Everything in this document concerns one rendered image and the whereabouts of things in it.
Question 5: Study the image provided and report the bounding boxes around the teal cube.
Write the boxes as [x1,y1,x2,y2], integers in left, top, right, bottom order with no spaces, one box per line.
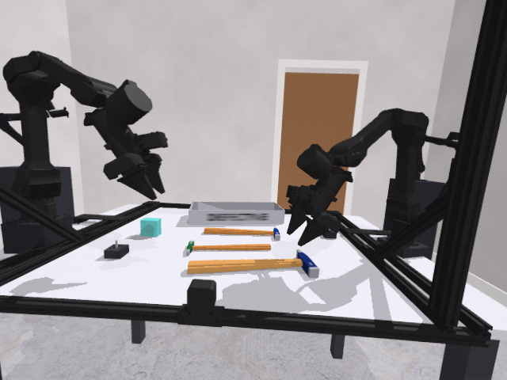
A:
[140,218,162,237]

